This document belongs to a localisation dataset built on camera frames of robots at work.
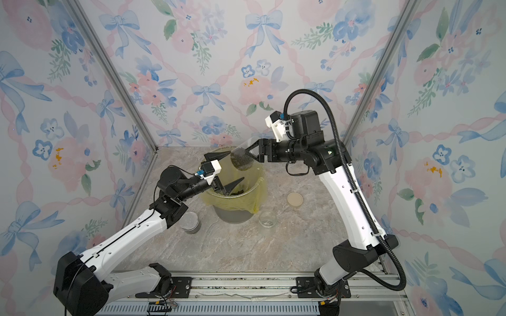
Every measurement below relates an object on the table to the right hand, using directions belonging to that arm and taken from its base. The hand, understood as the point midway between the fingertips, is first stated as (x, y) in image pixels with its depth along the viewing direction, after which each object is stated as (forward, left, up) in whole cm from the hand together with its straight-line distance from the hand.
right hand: (256, 150), depth 62 cm
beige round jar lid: (+7, -18, -41) cm, 46 cm away
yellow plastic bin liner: (-7, +3, -16) cm, 17 cm away
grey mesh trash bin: (-3, +12, -41) cm, 43 cm away
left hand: (-3, +7, -3) cm, 8 cm away
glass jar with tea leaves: (-3, -5, -42) cm, 42 cm away
